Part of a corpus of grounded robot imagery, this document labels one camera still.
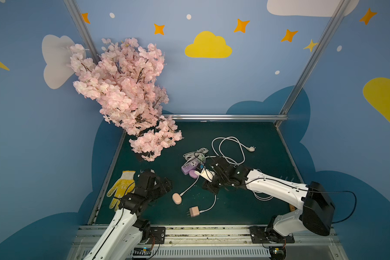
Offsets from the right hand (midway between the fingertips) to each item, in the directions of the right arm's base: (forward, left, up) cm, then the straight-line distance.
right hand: (206, 183), depth 80 cm
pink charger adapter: (-11, +6, -9) cm, 16 cm away
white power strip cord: (+32, -16, -12) cm, 37 cm away
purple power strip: (+13, +12, -9) cm, 19 cm away
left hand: (-1, +19, -1) cm, 19 cm away
